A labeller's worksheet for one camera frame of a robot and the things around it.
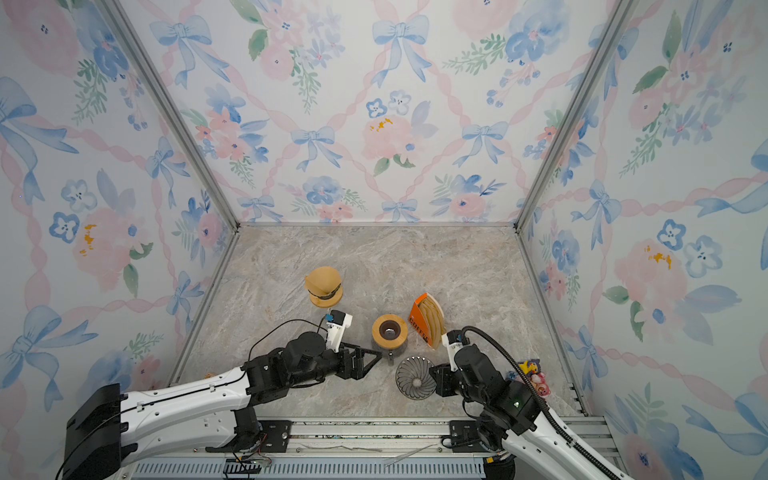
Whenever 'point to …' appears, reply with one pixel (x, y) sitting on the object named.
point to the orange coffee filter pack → (428, 318)
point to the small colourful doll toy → (531, 370)
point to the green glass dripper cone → (325, 297)
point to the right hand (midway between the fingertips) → (428, 370)
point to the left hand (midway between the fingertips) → (373, 353)
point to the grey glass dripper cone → (414, 379)
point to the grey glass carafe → (391, 353)
